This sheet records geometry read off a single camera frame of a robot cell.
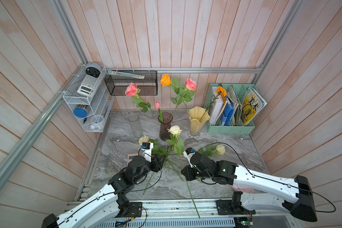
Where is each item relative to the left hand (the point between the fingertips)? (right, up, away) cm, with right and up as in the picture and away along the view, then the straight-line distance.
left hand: (161, 157), depth 75 cm
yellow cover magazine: (+63, +31, +21) cm, 74 cm away
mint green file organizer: (+51, +38, +22) cm, 67 cm away
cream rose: (-13, +7, +22) cm, 27 cm away
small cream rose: (+10, +5, +2) cm, 11 cm away
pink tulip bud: (-2, +29, +7) cm, 29 cm away
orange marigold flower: (+36, +38, +10) cm, 54 cm away
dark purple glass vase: (+1, +10, +22) cm, 24 cm away
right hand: (+10, -7, -2) cm, 13 cm away
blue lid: (-45, +24, +1) cm, 51 cm away
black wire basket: (-34, +47, +28) cm, 65 cm away
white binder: (+35, +32, +13) cm, 49 cm away
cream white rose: (+33, 0, +21) cm, 39 cm away
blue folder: (+44, +23, +21) cm, 54 cm away
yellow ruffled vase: (+24, +22, +20) cm, 39 cm away
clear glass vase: (-18, +21, +14) cm, 31 cm away
